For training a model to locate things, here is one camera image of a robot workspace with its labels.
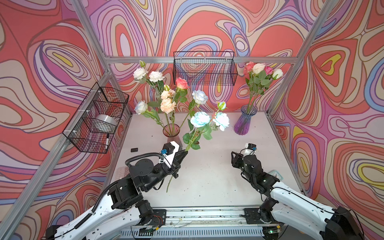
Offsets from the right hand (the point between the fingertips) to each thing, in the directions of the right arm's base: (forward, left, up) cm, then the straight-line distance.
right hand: (234, 156), depth 84 cm
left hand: (-10, +26, +24) cm, 37 cm away
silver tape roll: (+7, +65, +24) cm, 70 cm away
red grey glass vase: (+13, +36, +7) cm, 39 cm away
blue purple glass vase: (+26, -12, -5) cm, 29 cm away
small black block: (+12, +63, -9) cm, 65 cm away
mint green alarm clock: (-8, -25, -10) cm, 28 cm away
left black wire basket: (+8, +73, +21) cm, 76 cm away
